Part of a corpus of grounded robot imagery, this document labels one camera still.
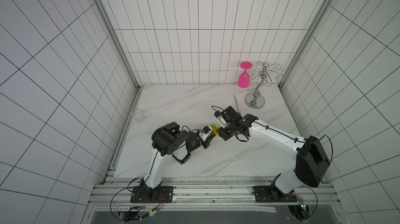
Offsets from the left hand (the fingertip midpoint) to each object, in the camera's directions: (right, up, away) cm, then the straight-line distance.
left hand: (211, 133), depth 94 cm
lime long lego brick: (+1, +5, -13) cm, 14 cm away
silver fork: (+19, +18, +15) cm, 30 cm away
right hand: (+5, +5, -9) cm, 11 cm away
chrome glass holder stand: (+32, +21, +15) cm, 41 cm away
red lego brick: (+2, +5, -13) cm, 15 cm away
